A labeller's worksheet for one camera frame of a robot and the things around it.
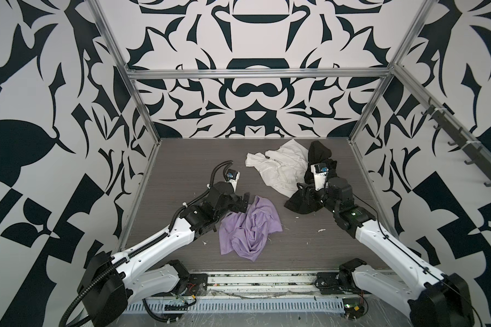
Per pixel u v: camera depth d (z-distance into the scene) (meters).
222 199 0.58
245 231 0.81
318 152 0.97
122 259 0.42
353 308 0.71
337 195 0.61
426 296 0.39
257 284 0.76
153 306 0.71
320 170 0.69
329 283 0.74
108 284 0.39
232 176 0.67
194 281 0.75
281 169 1.05
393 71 0.89
